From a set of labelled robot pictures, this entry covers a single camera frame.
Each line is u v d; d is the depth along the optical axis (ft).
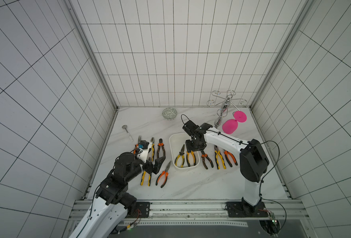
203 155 3.02
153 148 3.11
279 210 2.24
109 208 1.55
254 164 1.58
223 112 2.88
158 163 2.00
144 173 2.04
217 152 3.02
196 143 2.40
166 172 2.80
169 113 3.73
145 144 1.92
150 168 2.00
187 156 2.97
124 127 3.51
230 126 2.91
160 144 3.20
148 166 2.00
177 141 3.20
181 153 3.03
